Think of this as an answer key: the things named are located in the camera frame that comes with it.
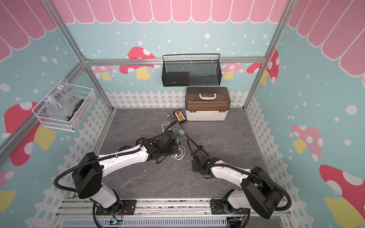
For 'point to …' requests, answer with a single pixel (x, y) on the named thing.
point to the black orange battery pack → (179, 116)
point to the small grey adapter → (168, 116)
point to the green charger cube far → (180, 132)
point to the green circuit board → (115, 221)
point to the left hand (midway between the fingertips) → (176, 149)
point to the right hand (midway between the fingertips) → (197, 164)
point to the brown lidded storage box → (207, 103)
